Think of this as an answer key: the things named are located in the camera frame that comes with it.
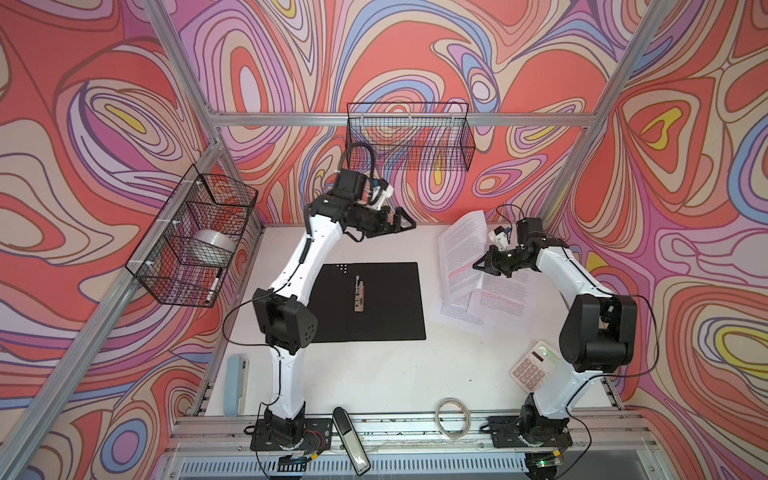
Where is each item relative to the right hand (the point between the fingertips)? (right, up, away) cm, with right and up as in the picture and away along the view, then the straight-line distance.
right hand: (476, 270), depth 89 cm
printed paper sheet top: (-2, +8, +8) cm, 11 cm away
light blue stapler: (-67, -30, -13) cm, 74 cm away
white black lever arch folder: (-33, -11, +10) cm, 36 cm away
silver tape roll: (-71, +8, -16) cm, 73 cm away
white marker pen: (-70, -4, -18) cm, 72 cm away
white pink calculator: (+14, -27, -7) cm, 31 cm away
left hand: (-22, +13, -11) cm, 28 cm away
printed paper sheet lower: (+11, -11, +7) cm, 17 cm away
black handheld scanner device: (-35, -39, -20) cm, 57 cm away
